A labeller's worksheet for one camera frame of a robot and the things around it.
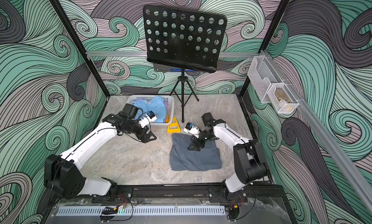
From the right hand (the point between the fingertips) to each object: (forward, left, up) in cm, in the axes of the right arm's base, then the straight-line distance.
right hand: (194, 143), depth 86 cm
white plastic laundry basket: (+34, +16, +2) cm, 38 cm away
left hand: (+3, +24, +11) cm, 27 cm away
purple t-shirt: (+32, +20, +2) cm, 38 cm away
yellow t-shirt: (+20, +18, -3) cm, 27 cm away
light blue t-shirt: (+30, +26, +2) cm, 40 cm away
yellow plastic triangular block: (+16, +13, -6) cm, 22 cm away
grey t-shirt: (-8, -7, -3) cm, 11 cm away
